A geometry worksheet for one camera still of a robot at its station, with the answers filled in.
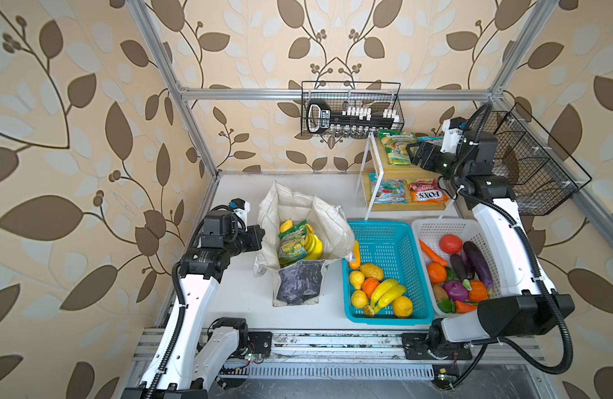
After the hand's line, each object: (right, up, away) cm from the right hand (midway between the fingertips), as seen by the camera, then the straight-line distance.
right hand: (420, 150), depth 71 cm
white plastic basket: (+19, -37, +14) cm, 44 cm away
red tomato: (+19, -31, +19) cm, 41 cm away
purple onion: (+15, -44, +7) cm, 47 cm away
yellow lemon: (-42, -25, +25) cm, 55 cm away
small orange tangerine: (-16, -37, +16) cm, 44 cm away
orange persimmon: (-13, -43, +9) cm, 46 cm away
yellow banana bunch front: (-9, -44, +6) cm, 45 cm away
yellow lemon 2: (-17, -47, +7) cm, 50 cm away
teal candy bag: (+7, +6, +11) cm, 15 cm away
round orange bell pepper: (+10, -39, +11) cm, 42 cm away
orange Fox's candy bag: (+10, -12, +18) cm, 23 cm away
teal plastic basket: (+1, -37, +20) cm, 42 cm away
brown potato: (+9, -44, +7) cm, 46 cm away
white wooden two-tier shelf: (-12, -3, +4) cm, 13 cm away
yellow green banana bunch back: (-31, -31, +17) cm, 47 cm away
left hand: (-46, -23, +2) cm, 52 cm away
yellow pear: (-17, -41, +12) cm, 46 cm away
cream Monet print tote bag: (-36, -39, +1) cm, 53 cm away
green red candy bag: (-4, -12, +17) cm, 21 cm away
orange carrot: (+13, -35, +19) cm, 42 cm away
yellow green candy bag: (-39, -30, +14) cm, 51 cm away
